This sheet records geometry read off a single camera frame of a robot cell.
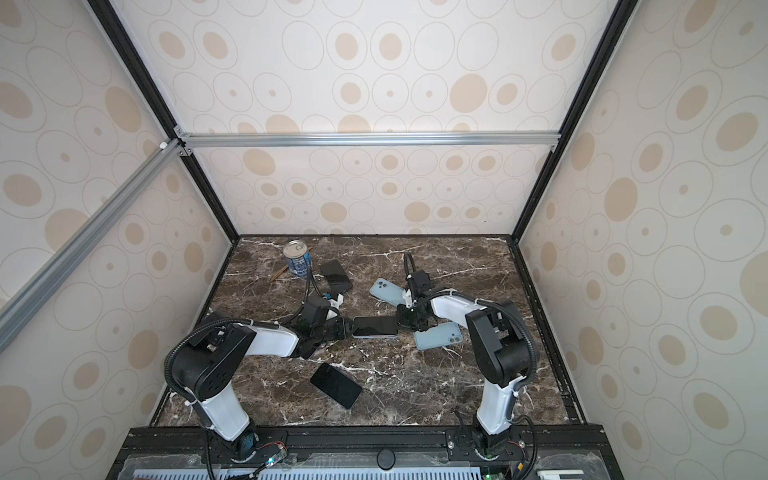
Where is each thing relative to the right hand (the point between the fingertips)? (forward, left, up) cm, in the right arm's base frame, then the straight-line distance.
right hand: (397, 328), depth 95 cm
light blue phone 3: (-3, -13, +1) cm, 14 cm away
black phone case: (+22, +22, 0) cm, 31 cm away
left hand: (0, +10, +4) cm, 10 cm away
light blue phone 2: (-1, +7, +4) cm, 8 cm away
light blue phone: (+15, +3, -1) cm, 15 cm away
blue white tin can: (+21, +33, +11) cm, 41 cm away
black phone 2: (-16, +18, -3) cm, 25 cm away
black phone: (0, +7, +2) cm, 7 cm away
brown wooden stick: (+23, +42, +1) cm, 48 cm away
